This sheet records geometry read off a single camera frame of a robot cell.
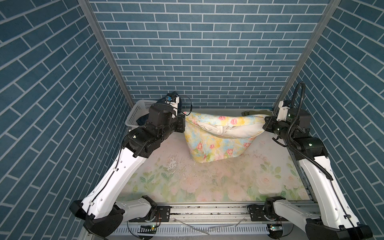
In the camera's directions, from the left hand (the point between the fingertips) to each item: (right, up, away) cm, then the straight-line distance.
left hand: (184, 115), depth 64 cm
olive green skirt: (+57, +5, +53) cm, 78 cm away
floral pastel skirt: (+14, -11, +13) cm, 22 cm away
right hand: (+37, 0, +5) cm, 38 cm away
